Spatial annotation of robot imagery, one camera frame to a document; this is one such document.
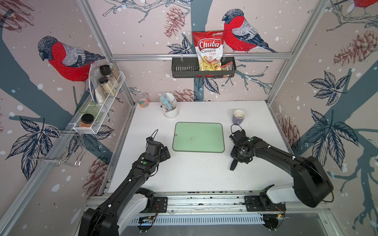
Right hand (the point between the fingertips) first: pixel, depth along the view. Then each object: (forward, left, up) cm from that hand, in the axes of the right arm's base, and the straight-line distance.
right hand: (233, 155), depth 88 cm
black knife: (-6, +1, 0) cm, 6 cm away
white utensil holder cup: (+31, +41, +3) cm, 51 cm away
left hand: (0, +42, +5) cm, 43 cm away
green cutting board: (+14, +23, -2) cm, 27 cm away
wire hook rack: (-6, +82, +19) cm, 84 cm away
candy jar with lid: (+43, +67, +5) cm, 80 cm away
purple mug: (+27, -6, +5) cm, 28 cm away
